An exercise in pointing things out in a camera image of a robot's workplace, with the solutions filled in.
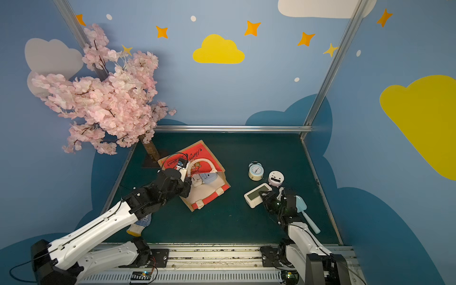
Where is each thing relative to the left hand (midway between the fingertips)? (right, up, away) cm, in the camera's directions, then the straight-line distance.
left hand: (190, 175), depth 76 cm
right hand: (+34, -10, +13) cm, 38 cm away
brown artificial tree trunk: (-28, +12, +22) cm, 38 cm away
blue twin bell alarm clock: (+32, -1, +23) cm, 40 cm away
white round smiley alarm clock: (+43, -5, +22) cm, 49 cm away
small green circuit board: (-20, -42, -3) cm, 47 cm away
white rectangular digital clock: (+28, -12, +10) cm, 33 cm away
